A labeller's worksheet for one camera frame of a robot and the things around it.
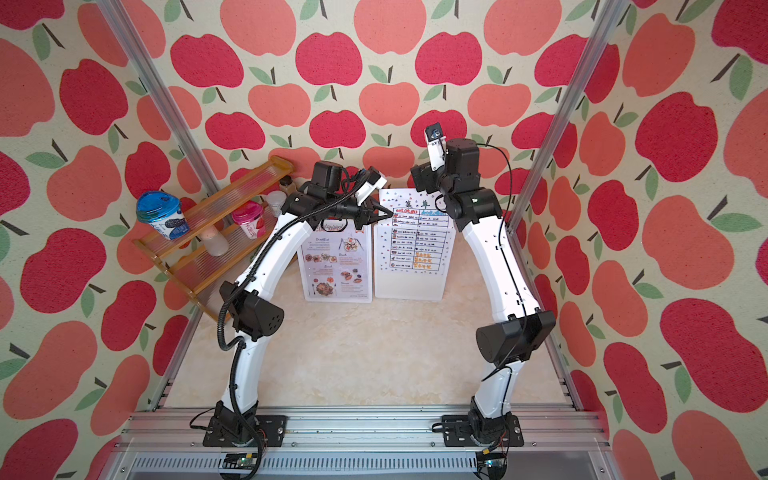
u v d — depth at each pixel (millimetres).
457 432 733
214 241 884
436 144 616
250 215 900
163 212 715
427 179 663
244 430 650
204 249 922
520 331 449
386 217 769
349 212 704
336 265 900
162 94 836
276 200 1007
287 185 1012
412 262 884
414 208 764
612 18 695
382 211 753
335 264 901
